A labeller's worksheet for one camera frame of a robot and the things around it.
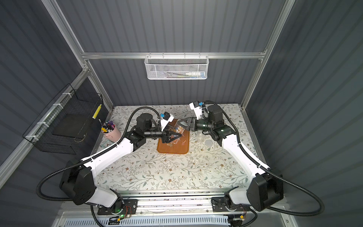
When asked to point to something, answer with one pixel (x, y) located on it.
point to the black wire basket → (66, 121)
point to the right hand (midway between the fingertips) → (182, 122)
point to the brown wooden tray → (180, 144)
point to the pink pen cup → (109, 130)
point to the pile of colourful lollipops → (176, 141)
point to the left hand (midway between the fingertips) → (182, 135)
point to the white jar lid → (209, 143)
